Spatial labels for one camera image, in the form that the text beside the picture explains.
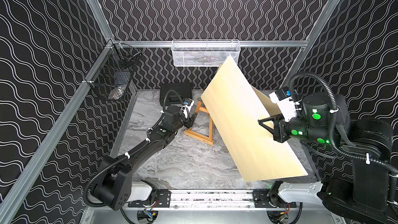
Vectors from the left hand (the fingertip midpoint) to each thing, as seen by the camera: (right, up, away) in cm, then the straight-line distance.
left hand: (191, 108), depth 82 cm
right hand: (+25, -3, -31) cm, 40 cm away
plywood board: (+19, +2, -15) cm, 24 cm away
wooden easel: (-2, -15, +10) cm, 18 cm away
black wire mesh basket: (-50, +19, +16) cm, 56 cm away
